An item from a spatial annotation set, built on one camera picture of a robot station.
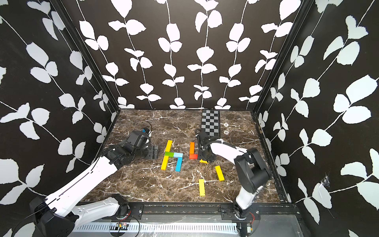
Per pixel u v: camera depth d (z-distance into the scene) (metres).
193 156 0.95
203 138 0.75
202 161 0.90
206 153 0.78
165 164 0.90
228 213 0.73
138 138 0.57
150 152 0.68
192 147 0.98
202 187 0.82
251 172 0.46
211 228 0.70
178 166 0.89
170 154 0.95
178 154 0.95
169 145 0.99
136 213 0.74
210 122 1.11
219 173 0.88
